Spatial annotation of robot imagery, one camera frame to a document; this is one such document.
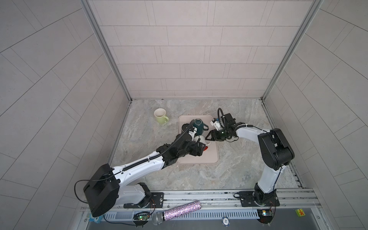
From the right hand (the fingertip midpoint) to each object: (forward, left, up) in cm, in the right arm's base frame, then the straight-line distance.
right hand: (209, 137), depth 92 cm
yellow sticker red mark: (-42, -38, -2) cm, 56 cm away
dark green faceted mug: (+5, +6, +9) cm, 12 cm away
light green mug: (+18, +33, +6) cm, 38 cm away
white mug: (-4, +5, +4) cm, 7 cm away
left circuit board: (-39, +37, +2) cm, 54 cm away
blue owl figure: (-39, +57, +2) cm, 69 cm away
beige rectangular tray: (-12, +1, -3) cm, 12 cm away
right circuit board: (-42, -21, -4) cm, 48 cm away
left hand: (-10, +5, +10) cm, 15 cm away
